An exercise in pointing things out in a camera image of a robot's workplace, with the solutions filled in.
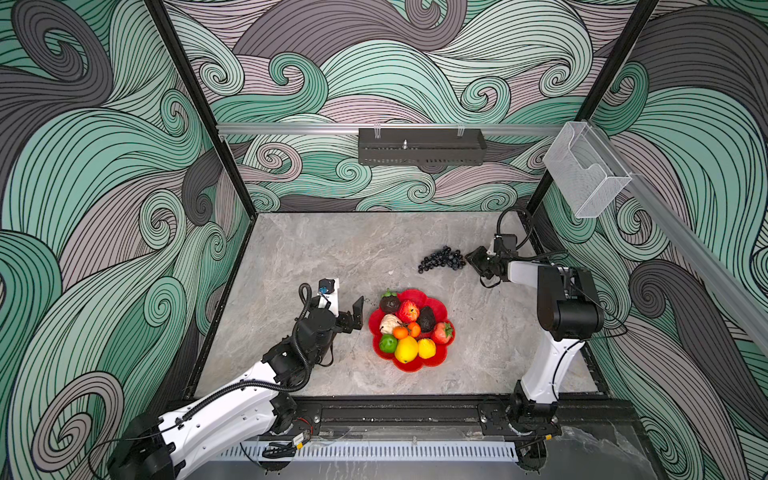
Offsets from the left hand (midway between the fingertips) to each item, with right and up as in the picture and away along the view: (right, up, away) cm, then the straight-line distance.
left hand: (348, 294), depth 78 cm
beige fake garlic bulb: (+11, -9, +5) cm, 15 cm away
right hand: (+40, +9, +25) cm, 48 cm away
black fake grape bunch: (+34, +8, +22) cm, 41 cm away
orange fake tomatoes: (+15, -11, +3) cm, 19 cm away
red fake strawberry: (+26, -11, +3) cm, 29 cm away
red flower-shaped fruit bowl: (+21, -4, +14) cm, 26 cm away
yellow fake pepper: (+22, -16, +3) cm, 27 cm away
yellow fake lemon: (+16, -15, +2) cm, 22 cm away
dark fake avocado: (+23, -9, +8) cm, 25 cm away
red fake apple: (+17, -7, +7) cm, 20 cm away
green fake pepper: (+11, -14, +1) cm, 17 cm away
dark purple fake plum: (+11, -4, +7) cm, 14 cm away
